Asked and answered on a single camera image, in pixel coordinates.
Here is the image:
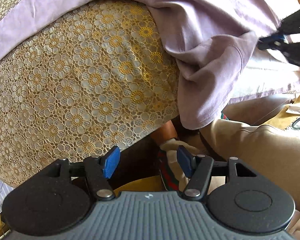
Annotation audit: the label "lilac t-shirt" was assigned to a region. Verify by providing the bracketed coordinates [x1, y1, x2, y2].
[0, 0, 291, 129]

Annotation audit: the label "person's leg beige trousers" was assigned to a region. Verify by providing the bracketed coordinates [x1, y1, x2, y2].
[200, 95, 300, 211]

